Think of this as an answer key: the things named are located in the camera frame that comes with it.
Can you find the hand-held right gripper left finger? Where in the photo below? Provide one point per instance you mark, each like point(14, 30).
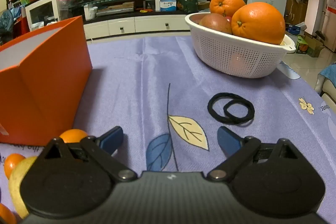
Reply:
point(113, 138)

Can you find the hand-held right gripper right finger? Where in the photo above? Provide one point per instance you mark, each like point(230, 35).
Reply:
point(228, 140)

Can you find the orange cardboard box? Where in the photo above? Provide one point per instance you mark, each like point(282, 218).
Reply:
point(47, 82)

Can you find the yellow pear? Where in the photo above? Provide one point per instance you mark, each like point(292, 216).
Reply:
point(17, 187)

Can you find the small orange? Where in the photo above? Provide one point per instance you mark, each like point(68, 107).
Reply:
point(5, 214)
point(72, 135)
point(11, 165)

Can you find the purple floral tablecloth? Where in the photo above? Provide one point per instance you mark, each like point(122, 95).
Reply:
point(157, 82)

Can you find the white perforated basket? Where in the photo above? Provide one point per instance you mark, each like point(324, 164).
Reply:
point(236, 61)

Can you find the white TV stand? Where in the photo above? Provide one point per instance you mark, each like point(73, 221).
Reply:
point(149, 24)

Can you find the dark red apple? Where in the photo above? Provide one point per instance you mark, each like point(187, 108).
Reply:
point(228, 19)

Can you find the blue cloth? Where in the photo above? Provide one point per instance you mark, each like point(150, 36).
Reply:
point(328, 71)

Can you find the large orange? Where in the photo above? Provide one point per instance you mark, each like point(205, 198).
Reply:
point(258, 22)
point(225, 3)

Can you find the printed cardboard box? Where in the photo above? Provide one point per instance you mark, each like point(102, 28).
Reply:
point(309, 45)

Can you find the blue white box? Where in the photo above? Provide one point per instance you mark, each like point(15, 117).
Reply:
point(168, 5)

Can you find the white glass-door cabinet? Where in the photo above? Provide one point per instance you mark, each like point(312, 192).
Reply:
point(42, 12)

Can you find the dark green bag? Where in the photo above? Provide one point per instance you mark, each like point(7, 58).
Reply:
point(187, 1)

